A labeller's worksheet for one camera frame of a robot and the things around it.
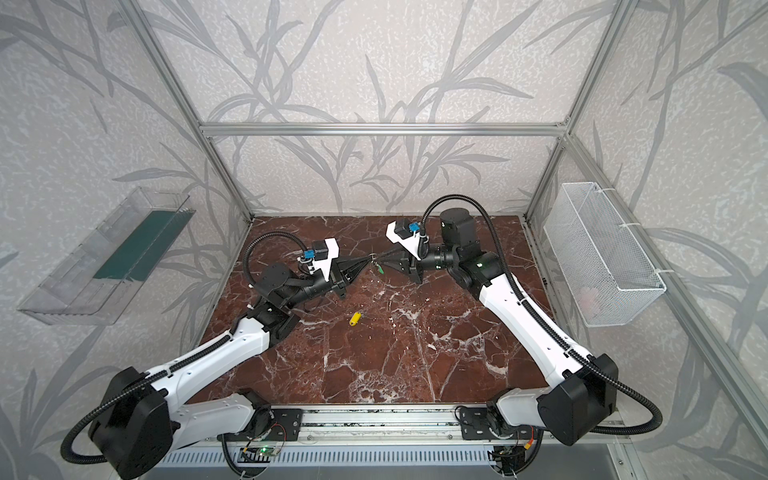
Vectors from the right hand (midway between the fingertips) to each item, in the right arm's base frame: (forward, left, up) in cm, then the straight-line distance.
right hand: (383, 248), depth 67 cm
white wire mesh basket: (-8, -47, 0) cm, 47 cm away
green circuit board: (-35, +30, -33) cm, 57 cm away
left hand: (-2, +2, +1) cm, 3 cm away
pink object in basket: (-7, -50, -13) cm, 52 cm away
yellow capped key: (-1, +11, -35) cm, 36 cm away
